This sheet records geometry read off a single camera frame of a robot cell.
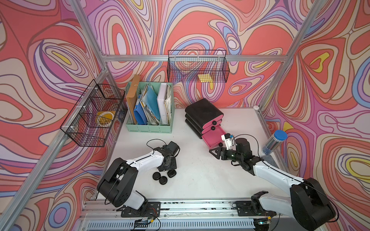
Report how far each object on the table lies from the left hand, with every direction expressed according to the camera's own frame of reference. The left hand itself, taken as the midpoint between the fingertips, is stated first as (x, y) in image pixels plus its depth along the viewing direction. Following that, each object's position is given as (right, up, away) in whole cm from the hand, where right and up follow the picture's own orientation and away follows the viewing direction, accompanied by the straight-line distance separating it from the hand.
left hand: (172, 167), depth 89 cm
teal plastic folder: (-15, +44, +3) cm, 47 cm away
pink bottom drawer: (+27, +17, +9) cm, 34 cm away
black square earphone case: (0, -2, -5) cm, 5 cm away
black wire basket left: (-42, +31, -10) cm, 53 cm away
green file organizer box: (-16, +25, +15) cm, 33 cm away
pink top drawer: (+26, +28, +4) cm, 38 cm away
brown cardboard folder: (-23, +42, -7) cm, 48 cm away
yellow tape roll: (-32, +30, -18) cm, 47 cm away
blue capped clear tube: (+60, +19, -8) cm, 64 cm away
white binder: (-7, +40, +3) cm, 40 cm away
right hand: (+25, +9, -5) cm, 27 cm away
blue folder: (-22, +33, +4) cm, 40 cm away
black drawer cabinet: (+18, +34, +10) cm, 40 cm away
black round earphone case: (-9, -4, -5) cm, 11 cm away
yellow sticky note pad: (+21, +57, +2) cm, 60 cm away
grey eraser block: (+61, +5, 0) cm, 61 cm away
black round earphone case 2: (-5, -6, -6) cm, 10 cm away
